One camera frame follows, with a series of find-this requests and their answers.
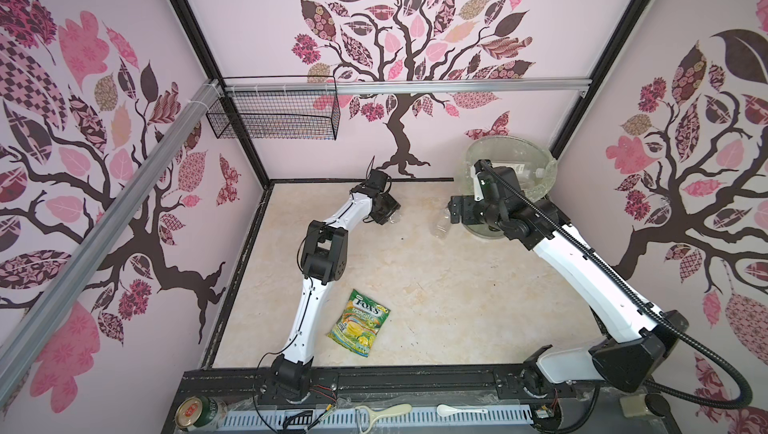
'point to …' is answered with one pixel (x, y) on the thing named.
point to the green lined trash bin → (535, 167)
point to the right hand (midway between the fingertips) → (467, 199)
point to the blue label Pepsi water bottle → (395, 217)
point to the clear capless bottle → (527, 174)
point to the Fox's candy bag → (359, 322)
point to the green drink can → (200, 412)
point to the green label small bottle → (440, 227)
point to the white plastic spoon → (446, 411)
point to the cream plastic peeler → (374, 414)
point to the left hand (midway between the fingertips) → (396, 211)
